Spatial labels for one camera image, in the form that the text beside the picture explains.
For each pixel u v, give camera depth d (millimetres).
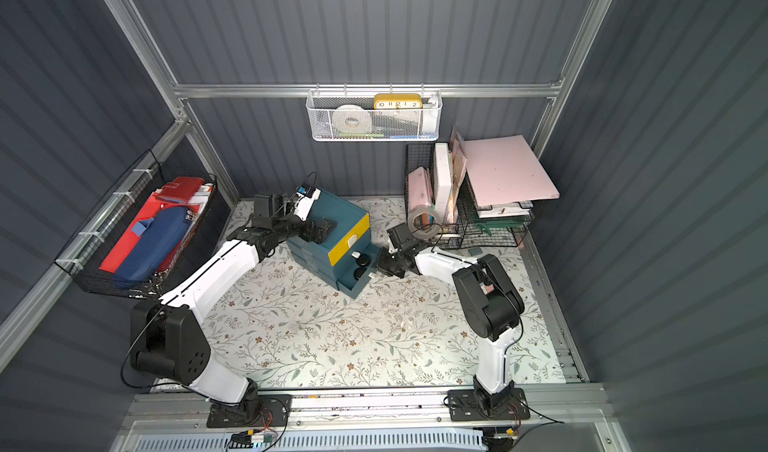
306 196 738
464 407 723
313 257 865
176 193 787
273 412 733
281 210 691
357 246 874
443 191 917
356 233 846
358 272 963
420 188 1053
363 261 991
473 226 987
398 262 748
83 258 609
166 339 433
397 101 867
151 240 704
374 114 881
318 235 770
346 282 918
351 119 832
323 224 763
